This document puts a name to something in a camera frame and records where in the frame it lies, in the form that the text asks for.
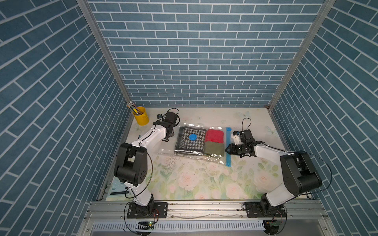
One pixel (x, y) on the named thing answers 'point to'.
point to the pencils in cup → (134, 108)
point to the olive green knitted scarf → (214, 148)
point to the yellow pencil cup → (143, 119)
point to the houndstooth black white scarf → (183, 143)
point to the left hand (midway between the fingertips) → (168, 133)
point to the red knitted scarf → (214, 135)
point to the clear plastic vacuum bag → (168, 148)
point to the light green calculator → (119, 191)
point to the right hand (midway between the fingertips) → (229, 150)
